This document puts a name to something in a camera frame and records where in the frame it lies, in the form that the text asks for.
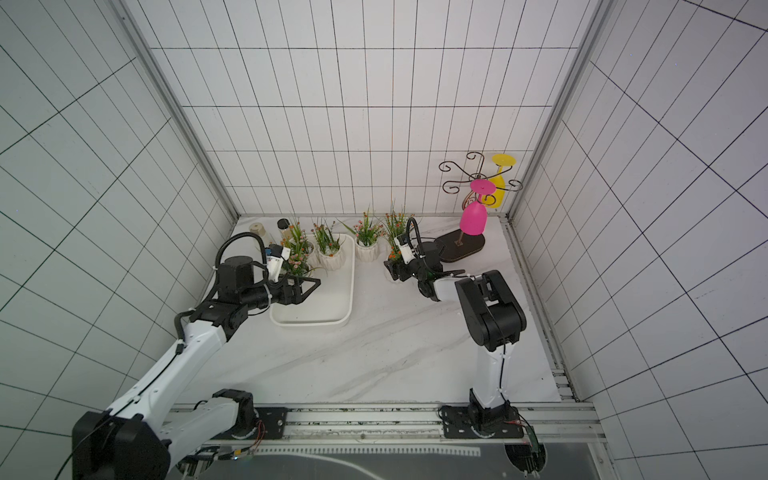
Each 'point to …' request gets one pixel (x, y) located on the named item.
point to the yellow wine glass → (497, 199)
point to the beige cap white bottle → (258, 228)
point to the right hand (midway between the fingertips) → (401, 249)
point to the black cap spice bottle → (283, 226)
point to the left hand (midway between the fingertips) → (308, 285)
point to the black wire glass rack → (457, 245)
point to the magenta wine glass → (474, 214)
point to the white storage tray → (330, 303)
